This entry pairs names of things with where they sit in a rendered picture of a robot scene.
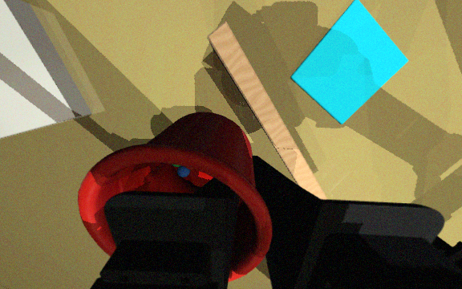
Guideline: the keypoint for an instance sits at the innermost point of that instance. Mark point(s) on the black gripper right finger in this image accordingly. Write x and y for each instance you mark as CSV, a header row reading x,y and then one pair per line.
x,y
301,221

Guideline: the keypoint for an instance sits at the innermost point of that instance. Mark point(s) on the brown wooden block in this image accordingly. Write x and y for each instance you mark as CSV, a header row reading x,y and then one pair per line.
x,y
233,59

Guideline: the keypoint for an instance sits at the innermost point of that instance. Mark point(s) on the blue marble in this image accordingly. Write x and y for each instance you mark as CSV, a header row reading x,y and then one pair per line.
x,y
182,171

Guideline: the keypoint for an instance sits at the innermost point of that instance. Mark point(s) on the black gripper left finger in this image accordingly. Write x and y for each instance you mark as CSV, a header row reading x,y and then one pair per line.
x,y
207,216

